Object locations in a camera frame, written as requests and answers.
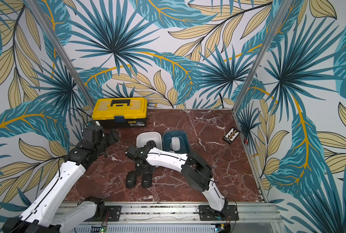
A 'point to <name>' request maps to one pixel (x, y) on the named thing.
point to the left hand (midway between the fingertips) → (112, 137)
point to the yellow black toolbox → (121, 112)
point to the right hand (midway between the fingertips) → (142, 171)
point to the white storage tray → (142, 138)
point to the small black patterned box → (231, 136)
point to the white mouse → (175, 144)
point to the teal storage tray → (167, 136)
